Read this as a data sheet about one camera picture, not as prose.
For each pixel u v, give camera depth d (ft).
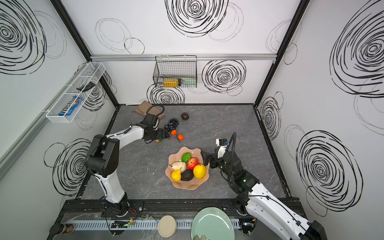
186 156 2.83
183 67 3.16
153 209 2.46
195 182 2.59
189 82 2.84
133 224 2.28
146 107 3.89
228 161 1.88
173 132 3.32
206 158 2.27
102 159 1.63
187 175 2.59
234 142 1.77
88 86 2.60
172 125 3.34
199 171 2.55
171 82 2.85
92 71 3.01
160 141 3.16
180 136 3.25
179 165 2.67
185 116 3.54
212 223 2.28
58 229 1.99
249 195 1.73
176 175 2.54
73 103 2.39
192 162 2.71
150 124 2.56
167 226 2.11
